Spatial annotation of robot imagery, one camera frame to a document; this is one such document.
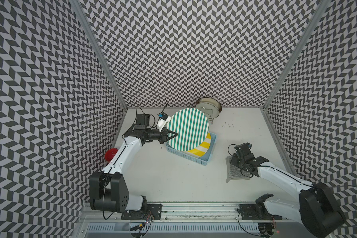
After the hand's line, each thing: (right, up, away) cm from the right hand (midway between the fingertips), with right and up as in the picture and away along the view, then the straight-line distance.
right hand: (235, 162), depth 88 cm
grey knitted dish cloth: (-2, -5, -3) cm, 6 cm away
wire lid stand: (-11, +26, +21) cm, 36 cm away
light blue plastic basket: (-28, +4, +1) cm, 28 cm away
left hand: (-36, +18, -10) cm, 41 cm away
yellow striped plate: (-19, +7, +5) cm, 21 cm away
